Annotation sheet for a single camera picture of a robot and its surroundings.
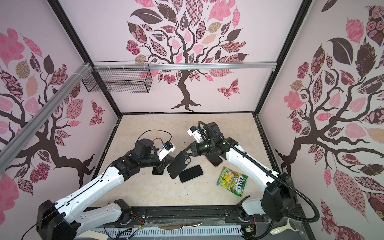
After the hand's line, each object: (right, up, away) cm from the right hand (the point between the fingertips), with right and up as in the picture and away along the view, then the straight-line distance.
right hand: (184, 151), depth 72 cm
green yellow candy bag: (+27, -19, +11) cm, 35 cm away
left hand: (-6, -6, +3) cm, 9 cm away
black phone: (+18, -9, +21) cm, 29 cm away
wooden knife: (-3, -37, -2) cm, 37 cm away
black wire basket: (-41, +45, +23) cm, 65 cm away
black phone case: (-2, -5, 0) cm, 6 cm away
